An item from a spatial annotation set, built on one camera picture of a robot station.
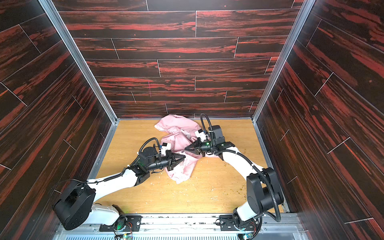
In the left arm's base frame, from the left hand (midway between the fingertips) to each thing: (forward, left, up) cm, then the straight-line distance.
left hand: (186, 158), depth 74 cm
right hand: (+8, 0, -2) cm, 8 cm away
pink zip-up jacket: (+27, +5, -13) cm, 31 cm away
